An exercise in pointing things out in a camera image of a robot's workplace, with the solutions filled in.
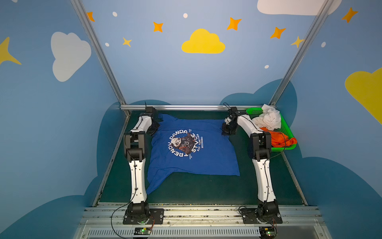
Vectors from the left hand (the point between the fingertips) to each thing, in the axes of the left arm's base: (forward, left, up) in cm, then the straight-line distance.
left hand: (157, 129), depth 109 cm
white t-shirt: (+4, -82, +10) cm, 83 cm away
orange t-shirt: (-14, -82, +10) cm, 84 cm away
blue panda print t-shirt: (-14, -32, -1) cm, 36 cm away
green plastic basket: (-3, -92, +6) cm, 92 cm away
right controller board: (-62, -64, -2) cm, 89 cm away
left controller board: (-62, -3, -2) cm, 62 cm away
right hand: (-2, -50, 0) cm, 50 cm away
